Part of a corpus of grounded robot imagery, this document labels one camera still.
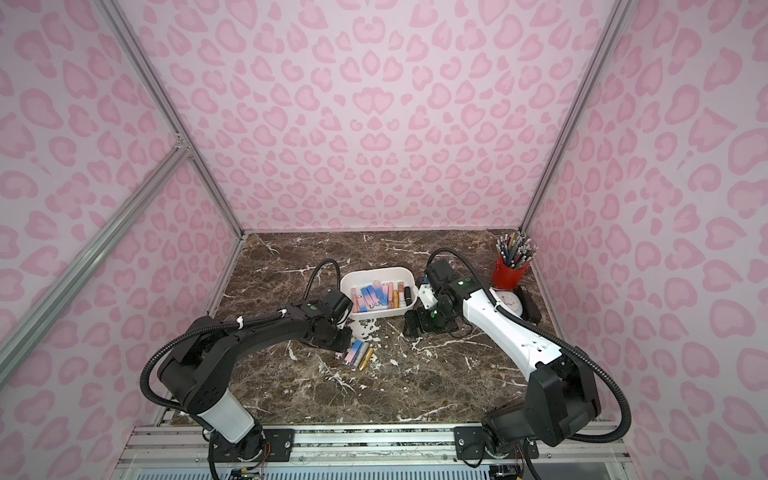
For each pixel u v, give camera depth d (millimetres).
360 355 867
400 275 1005
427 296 752
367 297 980
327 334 761
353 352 873
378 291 1005
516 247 927
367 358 862
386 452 724
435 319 689
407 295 996
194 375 452
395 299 984
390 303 979
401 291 1005
